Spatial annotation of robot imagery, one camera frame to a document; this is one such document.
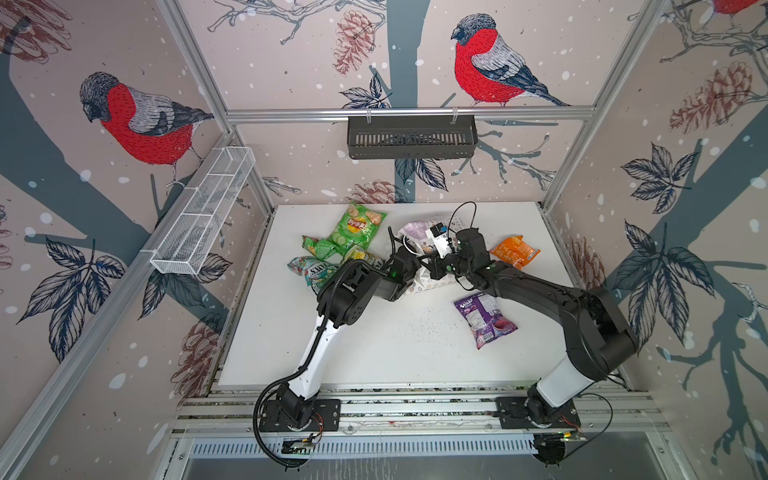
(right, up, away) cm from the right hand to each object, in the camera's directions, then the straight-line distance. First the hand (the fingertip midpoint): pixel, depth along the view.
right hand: (418, 261), depth 88 cm
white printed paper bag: (+3, +7, -8) cm, 11 cm away
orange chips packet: (+35, +2, +13) cm, 38 cm away
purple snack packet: (+19, -17, -2) cm, 26 cm away
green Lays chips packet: (-20, +11, +19) cm, 30 cm away
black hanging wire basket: (-1, +42, +17) cm, 46 cm away
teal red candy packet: (-33, -4, +7) cm, 34 cm away
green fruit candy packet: (-20, +2, +11) cm, 23 cm away
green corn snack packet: (-28, +4, +15) cm, 32 cm away
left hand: (+10, +2, +10) cm, 14 cm away
